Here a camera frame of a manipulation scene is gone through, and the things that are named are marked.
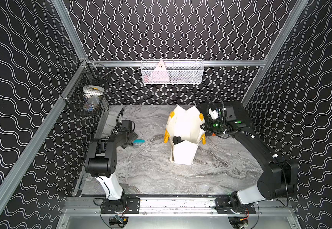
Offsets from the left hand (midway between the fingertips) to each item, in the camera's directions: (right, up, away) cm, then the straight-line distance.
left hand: (130, 137), depth 99 cm
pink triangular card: (+21, +41, -8) cm, 47 cm away
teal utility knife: (+6, -3, +2) cm, 7 cm away
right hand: (+46, +9, -15) cm, 49 cm away
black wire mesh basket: (-22, +26, -15) cm, 37 cm away
